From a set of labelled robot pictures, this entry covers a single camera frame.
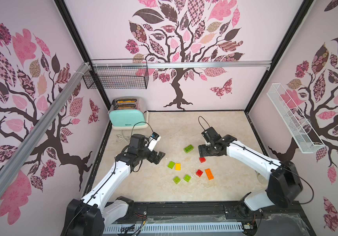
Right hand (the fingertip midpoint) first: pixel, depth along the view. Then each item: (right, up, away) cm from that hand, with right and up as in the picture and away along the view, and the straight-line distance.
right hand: (206, 153), depth 85 cm
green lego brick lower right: (-11, -15, 0) cm, 18 cm away
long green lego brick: (-9, +1, +12) cm, 15 cm away
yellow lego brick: (-16, -10, +5) cm, 19 cm away
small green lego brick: (-21, -8, +5) cm, 23 cm away
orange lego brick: (+3, -13, +2) cm, 14 cm away
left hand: (-29, +1, -3) cm, 29 cm away
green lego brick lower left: (-17, -16, 0) cm, 24 cm away
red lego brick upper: (-1, -6, +7) cm, 9 cm away
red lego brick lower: (-4, -12, 0) cm, 13 cm away
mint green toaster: (-52, +25, +17) cm, 60 cm away
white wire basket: (+47, +11, -13) cm, 50 cm away
